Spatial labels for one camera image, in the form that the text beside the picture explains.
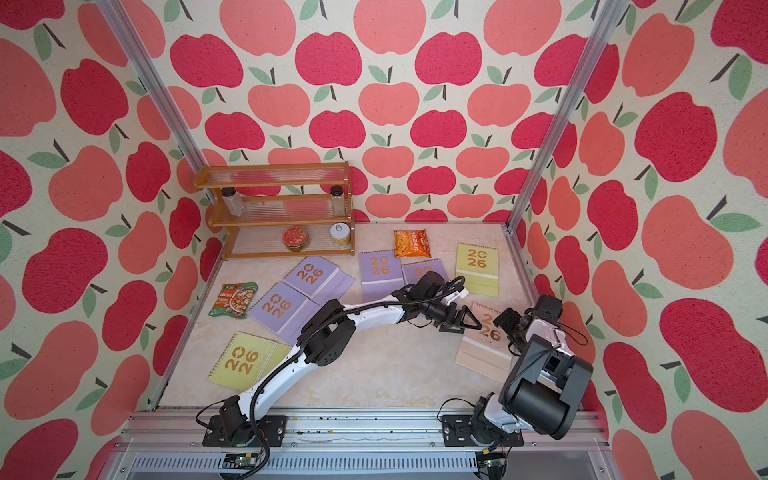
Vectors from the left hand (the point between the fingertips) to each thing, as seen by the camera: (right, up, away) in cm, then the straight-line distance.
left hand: (475, 340), depth 83 cm
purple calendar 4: (-58, +6, +12) cm, 60 cm away
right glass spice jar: (-41, +43, +15) cm, 61 cm away
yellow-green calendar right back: (+9, +20, +24) cm, 33 cm away
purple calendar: (-15, +18, +22) cm, 32 cm away
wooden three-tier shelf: (-67, +42, +35) cm, 87 cm away
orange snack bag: (-16, +28, +27) cm, 42 cm away
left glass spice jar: (-76, +43, +15) cm, 89 cm away
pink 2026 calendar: (+4, -4, +3) cm, 6 cm away
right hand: (+13, 0, +7) cm, 14 cm away
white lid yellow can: (-42, +32, +28) cm, 60 cm away
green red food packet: (-75, +10, +13) cm, 77 cm away
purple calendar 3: (-48, +16, +20) cm, 55 cm away
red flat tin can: (-60, +31, +28) cm, 73 cm away
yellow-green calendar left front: (-65, -6, +1) cm, 66 cm away
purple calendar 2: (-27, +18, +22) cm, 39 cm away
